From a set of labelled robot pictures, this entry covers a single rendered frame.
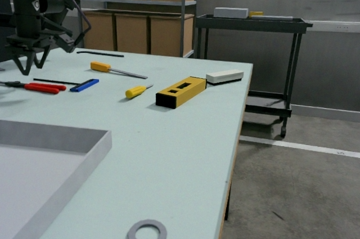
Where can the yellow-handled screwdriver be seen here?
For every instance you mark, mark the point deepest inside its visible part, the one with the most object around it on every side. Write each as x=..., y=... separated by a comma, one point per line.
x=136, y=91

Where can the red-handled pliers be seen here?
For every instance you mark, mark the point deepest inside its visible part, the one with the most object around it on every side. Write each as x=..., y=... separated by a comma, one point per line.
x=49, y=88

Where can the blue-handled t-handle hex key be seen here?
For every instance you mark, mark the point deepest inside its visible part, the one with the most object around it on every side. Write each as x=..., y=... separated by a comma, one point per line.
x=85, y=84

